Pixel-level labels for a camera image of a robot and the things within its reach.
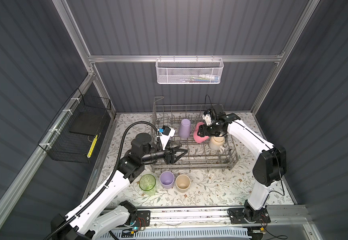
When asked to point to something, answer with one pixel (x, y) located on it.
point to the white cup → (216, 143)
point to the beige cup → (182, 183)
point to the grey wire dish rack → (204, 153)
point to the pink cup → (199, 139)
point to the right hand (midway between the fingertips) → (204, 133)
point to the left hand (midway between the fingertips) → (184, 148)
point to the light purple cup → (184, 129)
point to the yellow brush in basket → (92, 146)
